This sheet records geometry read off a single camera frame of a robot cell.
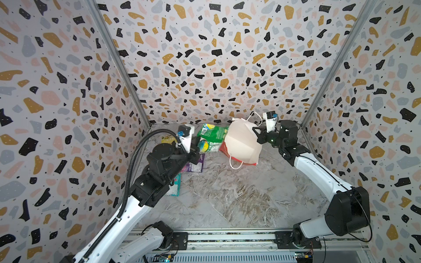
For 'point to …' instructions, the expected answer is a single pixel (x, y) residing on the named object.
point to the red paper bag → (241, 144)
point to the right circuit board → (303, 257)
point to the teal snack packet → (174, 190)
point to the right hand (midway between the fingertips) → (254, 128)
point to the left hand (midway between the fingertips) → (201, 137)
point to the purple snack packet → (192, 167)
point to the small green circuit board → (166, 258)
